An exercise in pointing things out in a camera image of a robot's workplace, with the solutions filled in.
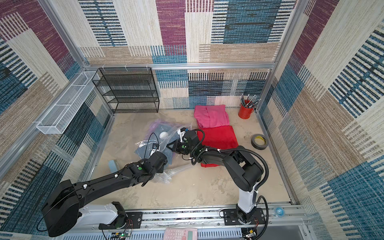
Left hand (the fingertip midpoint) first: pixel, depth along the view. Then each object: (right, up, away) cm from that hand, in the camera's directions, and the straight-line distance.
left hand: (160, 161), depth 86 cm
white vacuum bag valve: (+1, +14, +5) cm, 15 cm away
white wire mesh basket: (-45, +22, -16) cm, 53 cm away
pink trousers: (+29, +26, +23) cm, 45 cm away
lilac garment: (+9, +19, +6) cm, 22 cm away
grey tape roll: (+61, +6, +12) cm, 63 cm away
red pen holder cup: (+57, +30, +28) cm, 70 cm away
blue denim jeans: (-3, +10, +7) cm, 12 cm away
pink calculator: (+13, -29, -17) cm, 36 cm away
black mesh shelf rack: (-28, +45, +23) cm, 58 cm away
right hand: (+5, +8, +1) cm, 9 cm away
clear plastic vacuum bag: (+10, -3, +8) cm, 14 cm away
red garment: (+35, +12, +15) cm, 40 cm away
